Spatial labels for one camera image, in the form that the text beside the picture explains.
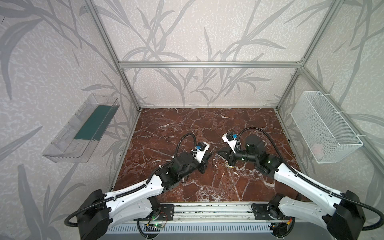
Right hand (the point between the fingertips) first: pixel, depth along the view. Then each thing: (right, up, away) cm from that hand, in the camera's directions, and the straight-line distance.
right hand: (218, 147), depth 73 cm
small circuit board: (-30, -38, -3) cm, 49 cm away
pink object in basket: (+50, 0, +1) cm, 50 cm away
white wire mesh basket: (+46, +7, -10) cm, 48 cm away
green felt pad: (-55, +12, -7) cm, 57 cm away
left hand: (-2, -2, 0) cm, 3 cm away
